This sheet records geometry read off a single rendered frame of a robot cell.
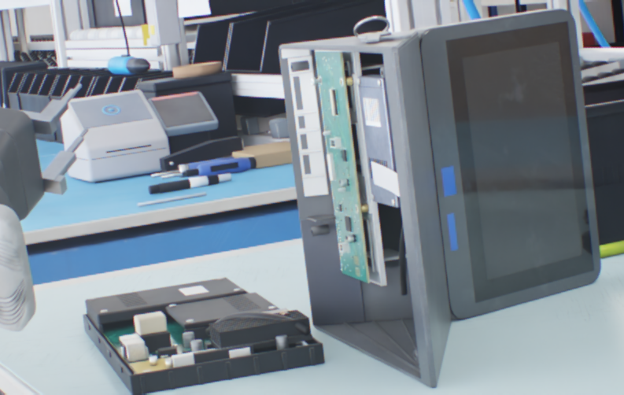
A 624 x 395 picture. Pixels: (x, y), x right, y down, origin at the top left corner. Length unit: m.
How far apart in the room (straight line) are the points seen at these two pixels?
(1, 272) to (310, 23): 2.37
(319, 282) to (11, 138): 0.25
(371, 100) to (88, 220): 1.59
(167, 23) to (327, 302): 2.56
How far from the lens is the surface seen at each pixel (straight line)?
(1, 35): 6.12
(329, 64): 1.28
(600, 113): 1.57
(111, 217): 2.80
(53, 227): 2.78
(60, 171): 1.33
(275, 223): 2.89
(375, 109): 1.23
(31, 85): 4.62
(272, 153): 3.22
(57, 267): 2.79
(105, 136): 3.33
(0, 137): 1.28
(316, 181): 1.35
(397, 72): 1.12
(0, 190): 1.26
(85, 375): 1.32
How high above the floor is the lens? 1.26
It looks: 7 degrees down
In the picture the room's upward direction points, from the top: 7 degrees counter-clockwise
